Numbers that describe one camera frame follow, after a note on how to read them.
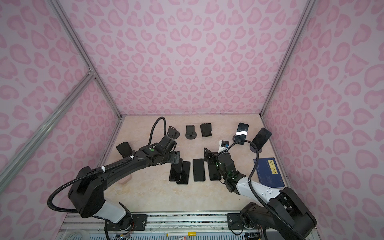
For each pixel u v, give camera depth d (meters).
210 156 0.75
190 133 1.04
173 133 1.03
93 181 0.43
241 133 1.01
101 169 0.46
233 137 1.07
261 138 0.93
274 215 0.40
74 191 0.45
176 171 1.04
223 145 0.72
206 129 1.06
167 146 0.67
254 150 1.00
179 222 0.75
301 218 0.42
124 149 0.93
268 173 0.89
